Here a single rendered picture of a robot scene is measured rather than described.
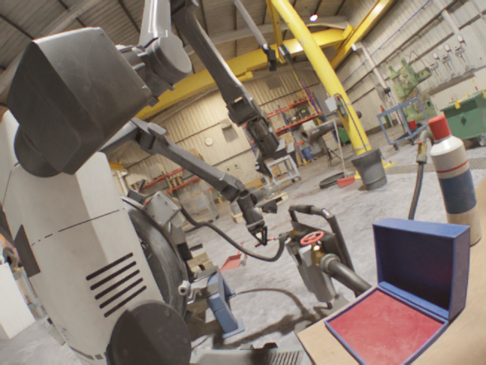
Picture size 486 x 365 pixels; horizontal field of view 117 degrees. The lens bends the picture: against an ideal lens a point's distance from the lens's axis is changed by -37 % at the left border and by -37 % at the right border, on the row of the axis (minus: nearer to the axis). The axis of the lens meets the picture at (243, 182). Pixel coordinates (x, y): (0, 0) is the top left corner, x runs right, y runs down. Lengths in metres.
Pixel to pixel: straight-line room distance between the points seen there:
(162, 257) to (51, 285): 0.58
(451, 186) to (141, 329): 0.52
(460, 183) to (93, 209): 0.55
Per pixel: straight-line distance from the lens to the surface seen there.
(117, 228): 0.37
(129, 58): 0.31
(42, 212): 0.34
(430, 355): 0.33
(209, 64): 0.68
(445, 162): 0.42
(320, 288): 0.83
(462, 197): 0.44
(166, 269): 0.88
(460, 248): 0.30
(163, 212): 0.88
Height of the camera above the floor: 0.73
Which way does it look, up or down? level
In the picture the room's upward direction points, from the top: 24 degrees counter-clockwise
